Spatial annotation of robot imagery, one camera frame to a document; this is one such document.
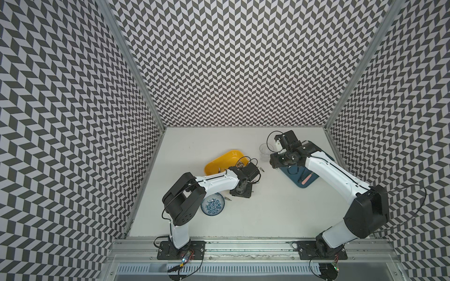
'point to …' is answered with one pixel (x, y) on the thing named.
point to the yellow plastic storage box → (228, 160)
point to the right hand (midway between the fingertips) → (276, 163)
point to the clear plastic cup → (265, 150)
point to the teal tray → (302, 176)
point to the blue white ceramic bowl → (213, 204)
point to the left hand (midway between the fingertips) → (243, 194)
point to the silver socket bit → (227, 198)
